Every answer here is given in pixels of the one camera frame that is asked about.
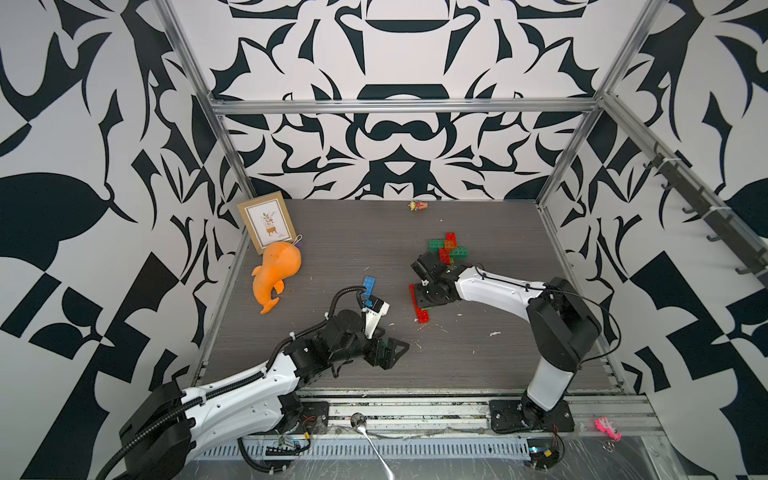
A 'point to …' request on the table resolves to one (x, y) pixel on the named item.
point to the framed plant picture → (268, 220)
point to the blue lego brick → (368, 284)
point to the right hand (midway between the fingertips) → (420, 293)
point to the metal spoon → (359, 421)
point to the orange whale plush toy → (281, 260)
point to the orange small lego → (449, 244)
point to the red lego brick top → (417, 309)
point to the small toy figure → (417, 205)
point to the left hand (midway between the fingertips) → (394, 333)
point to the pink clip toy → (604, 424)
